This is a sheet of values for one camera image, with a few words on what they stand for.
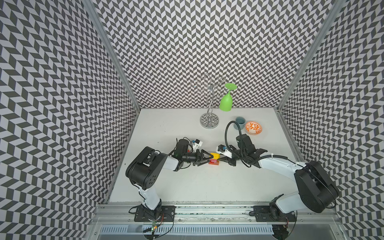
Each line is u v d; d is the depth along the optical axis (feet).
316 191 1.40
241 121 3.41
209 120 3.66
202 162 2.70
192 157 2.60
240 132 2.19
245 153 2.23
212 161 2.84
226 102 2.99
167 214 2.35
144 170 1.60
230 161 2.46
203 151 2.64
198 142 2.83
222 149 2.37
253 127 3.45
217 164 2.92
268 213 2.17
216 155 2.72
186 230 2.27
